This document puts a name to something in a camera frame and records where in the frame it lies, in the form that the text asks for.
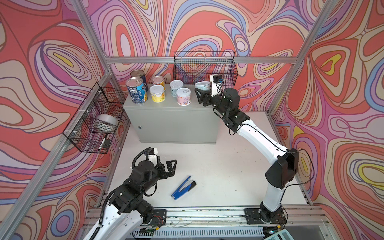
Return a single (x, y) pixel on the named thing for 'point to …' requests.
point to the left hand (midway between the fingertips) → (171, 162)
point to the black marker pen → (102, 142)
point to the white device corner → (284, 234)
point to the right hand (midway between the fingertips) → (201, 90)
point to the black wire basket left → (94, 126)
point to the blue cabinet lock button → (139, 127)
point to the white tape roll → (106, 120)
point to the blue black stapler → (183, 188)
